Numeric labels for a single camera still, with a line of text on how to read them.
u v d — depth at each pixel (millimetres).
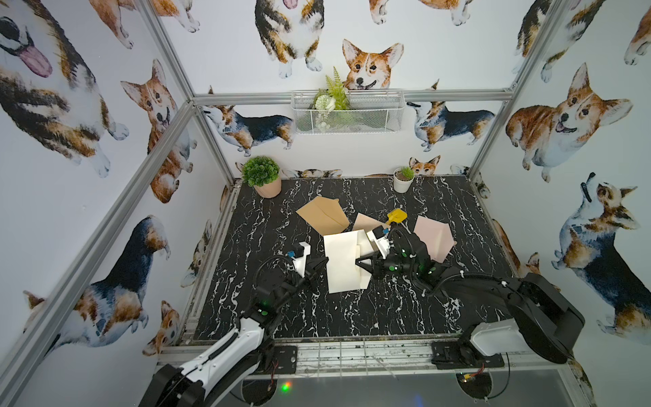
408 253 639
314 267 721
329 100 823
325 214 1074
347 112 859
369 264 766
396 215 1058
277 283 609
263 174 1029
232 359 518
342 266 785
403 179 1099
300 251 672
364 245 793
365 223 984
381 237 732
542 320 433
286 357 740
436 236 1012
